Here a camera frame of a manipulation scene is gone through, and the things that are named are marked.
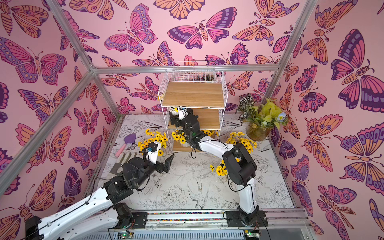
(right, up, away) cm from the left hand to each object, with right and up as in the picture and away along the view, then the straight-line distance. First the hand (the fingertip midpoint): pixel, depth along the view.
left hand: (166, 149), depth 71 cm
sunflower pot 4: (+39, +4, +21) cm, 44 cm away
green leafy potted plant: (+52, +16, +17) cm, 57 cm away
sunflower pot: (+2, +19, +9) cm, 21 cm away
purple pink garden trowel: (-33, +3, +35) cm, 48 cm away
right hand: (+4, +22, +14) cm, 26 cm away
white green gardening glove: (-31, -9, +25) cm, 41 cm away
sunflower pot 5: (+27, -11, +4) cm, 29 cm away
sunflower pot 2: (+4, +5, +19) cm, 20 cm away
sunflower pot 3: (-12, +5, +18) cm, 22 cm away
